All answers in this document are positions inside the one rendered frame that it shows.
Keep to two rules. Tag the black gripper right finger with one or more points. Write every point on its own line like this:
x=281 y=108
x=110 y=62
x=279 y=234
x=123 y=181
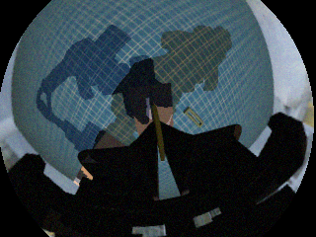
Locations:
x=182 y=149

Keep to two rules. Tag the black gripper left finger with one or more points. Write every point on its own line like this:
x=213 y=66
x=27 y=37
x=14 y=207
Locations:
x=140 y=158

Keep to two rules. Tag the gold coin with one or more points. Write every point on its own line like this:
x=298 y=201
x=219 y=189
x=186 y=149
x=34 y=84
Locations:
x=158 y=126

